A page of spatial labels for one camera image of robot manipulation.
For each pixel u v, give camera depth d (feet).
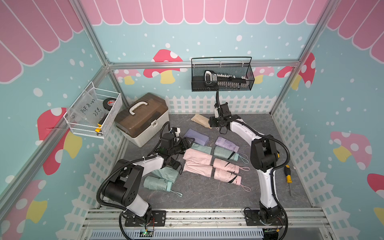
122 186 1.49
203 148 3.26
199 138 3.37
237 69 3.00
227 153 3.09
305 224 2.39
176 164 3.01
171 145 2.42
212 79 2.91
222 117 2.62
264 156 1.88
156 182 2.68
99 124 2.08
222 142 3.27
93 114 2.27
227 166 2.92
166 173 2.86
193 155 3.16
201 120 3.67
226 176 2.78
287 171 2.87
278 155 3.12
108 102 2.62
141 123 2.93
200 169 2.87
